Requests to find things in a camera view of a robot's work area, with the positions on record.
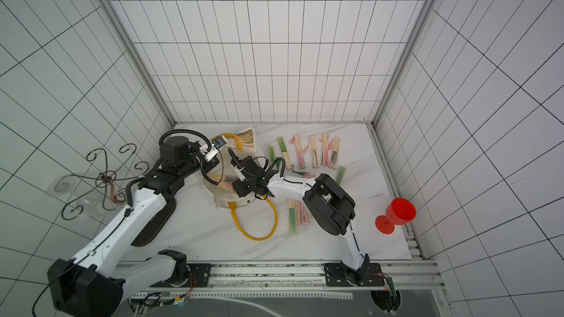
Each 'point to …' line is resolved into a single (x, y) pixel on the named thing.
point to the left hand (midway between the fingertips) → (215, 148)
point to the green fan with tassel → (340, 174)
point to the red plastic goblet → (399, 211)
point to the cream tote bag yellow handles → (234, 152)
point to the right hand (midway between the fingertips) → (242, 176)
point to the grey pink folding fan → (335, 152)
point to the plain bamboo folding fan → (314, 156)
